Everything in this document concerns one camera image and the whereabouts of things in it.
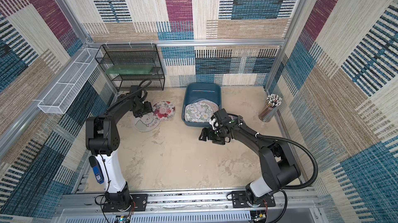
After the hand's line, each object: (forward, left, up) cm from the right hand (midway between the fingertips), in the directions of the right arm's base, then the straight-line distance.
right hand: (208, 141), depth 86 cm
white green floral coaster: (+23, +4, -3) cm, 23 cm away
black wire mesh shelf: (+51, +46, +23) cm, 72 cm away
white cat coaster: (+16, +40, -6) cm, 43 cm away
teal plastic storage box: (+42, +7, -5) cm, 43 cm away
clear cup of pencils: (+18, -37, +11) cm, 42 cm away
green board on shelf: (+40, +48, +19) cm, 65 cm away
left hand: (+22, +37, 0) cm, 43 cm away
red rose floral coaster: (+27, +30, -6) cm, 40 cm away
